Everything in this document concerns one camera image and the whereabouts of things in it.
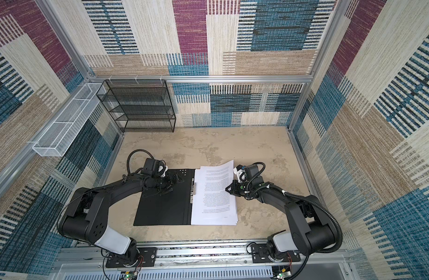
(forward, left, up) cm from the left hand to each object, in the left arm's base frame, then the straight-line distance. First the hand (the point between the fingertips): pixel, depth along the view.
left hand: (178, 182), depth 91 cm
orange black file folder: (-12, +2, -3) cm, 12 cm away
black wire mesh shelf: (+45, +27, +14) cm, 55 cm away
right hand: (-6, -24, +1) cm, 25 cm away
